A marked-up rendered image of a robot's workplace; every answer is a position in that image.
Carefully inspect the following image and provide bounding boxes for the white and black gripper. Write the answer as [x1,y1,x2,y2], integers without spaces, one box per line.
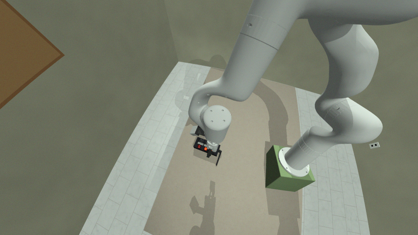
[206,141,219,158]

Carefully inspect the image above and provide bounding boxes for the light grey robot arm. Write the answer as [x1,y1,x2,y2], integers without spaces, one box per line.
[188,0,418,177]

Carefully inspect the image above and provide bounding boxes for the black power strip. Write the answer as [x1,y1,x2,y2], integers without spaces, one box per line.
[193,137,222,166]

